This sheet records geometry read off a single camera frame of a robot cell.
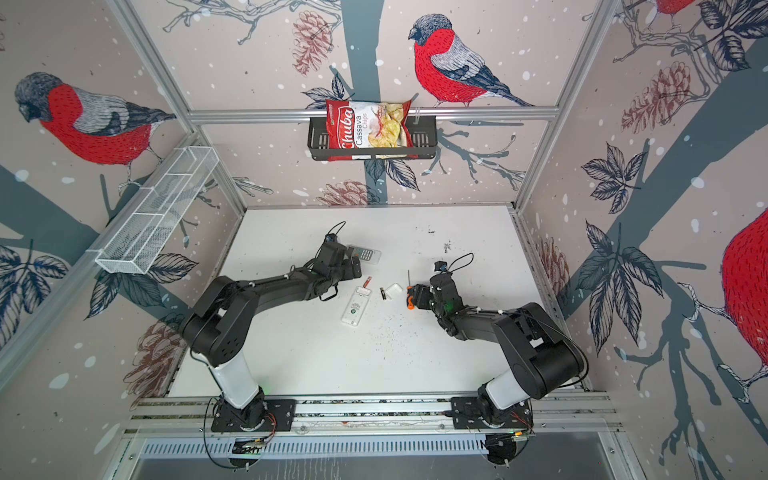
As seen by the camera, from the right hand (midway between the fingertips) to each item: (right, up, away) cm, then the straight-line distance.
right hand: (418, 293), depth 93 cm
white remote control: (-20, -3, -1) cm, 20 cm away
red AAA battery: (-17, +3, +5) cm, 18 cm away
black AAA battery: (-11, -1, +2) cm, 12 cm away
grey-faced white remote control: (-16, +11, +10) cm, 22 cm away
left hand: (-23, +9, +2) cm, 25 cm away
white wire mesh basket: (-71, +27, -15) cm, 78 cm away
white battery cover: (-8, 0, +4) cm, 9 cm away
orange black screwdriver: (-3, -1, +1) cm, 3 cm away
